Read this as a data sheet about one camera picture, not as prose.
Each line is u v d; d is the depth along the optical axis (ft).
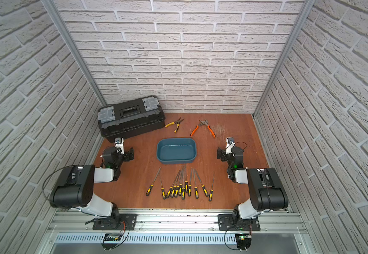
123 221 2.38
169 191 2.72
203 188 2.79
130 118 3.11
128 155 2.85
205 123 3.73
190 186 2.79
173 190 2.72
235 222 2.19
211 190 2.73
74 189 1.49
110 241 2.35
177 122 3.73
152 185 2.79
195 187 2.77
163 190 2.73
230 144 2.60
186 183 2.82
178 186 2.75
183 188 2.73
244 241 2.31
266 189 1.53
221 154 2.81
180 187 2.74
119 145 2.68
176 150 3.30
